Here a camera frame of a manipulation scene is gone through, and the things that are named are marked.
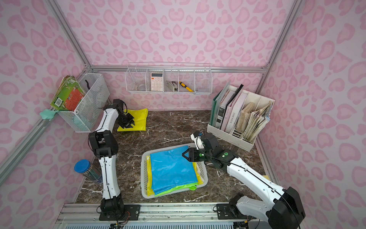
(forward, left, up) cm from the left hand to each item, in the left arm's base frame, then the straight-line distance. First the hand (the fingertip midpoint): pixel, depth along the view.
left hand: (133, 121), depth 104 cm
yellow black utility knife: (+15, -38, +20) cm, 45 cm away
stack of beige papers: (-11, -79, +12) cm, 81 cm away
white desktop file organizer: (-16, -70, +3) cm, 72 cm away
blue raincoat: (-37, -30, +4) cm, 48 cm away
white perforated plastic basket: (-35, -47, +1) cm, 58 cm away
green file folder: (-5, -56, +21) cm, 61 cm away
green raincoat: (-46, -42, +4) cm, 62 cm away
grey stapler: (+15, -28, +19) cm, 38 cm away
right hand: (-33, -38, +12) cm, 52 cm away
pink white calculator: (+14, -19, +24) cm, 34 cm away
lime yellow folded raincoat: (+11, -1, -8) cm, 14 cm away
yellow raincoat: (-49, -21, +4) cm, 53 cm away
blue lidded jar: (-40, +10, +13) cm, 43 cm away
